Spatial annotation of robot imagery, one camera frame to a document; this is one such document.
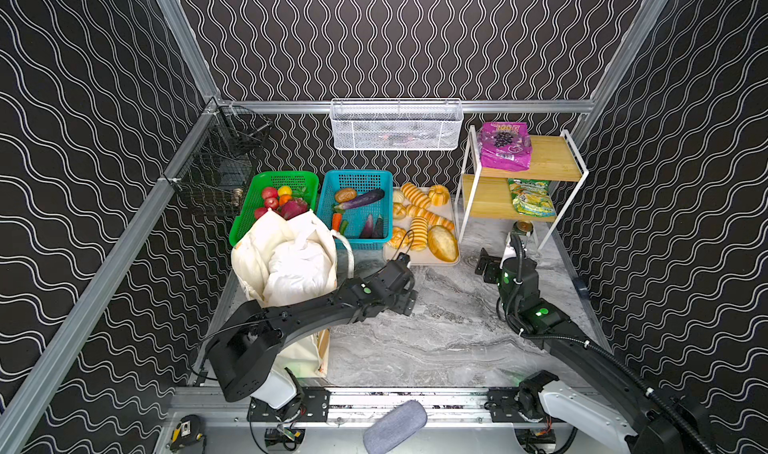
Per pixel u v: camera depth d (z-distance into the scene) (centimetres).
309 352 68
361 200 115
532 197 95
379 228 109
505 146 80
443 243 100
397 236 106
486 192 87
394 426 69
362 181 117
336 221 110
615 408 50
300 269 74
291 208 106
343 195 117
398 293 65
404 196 117
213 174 94
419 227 107
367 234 105
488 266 73
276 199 114
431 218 110
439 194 117
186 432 69
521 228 97
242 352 43
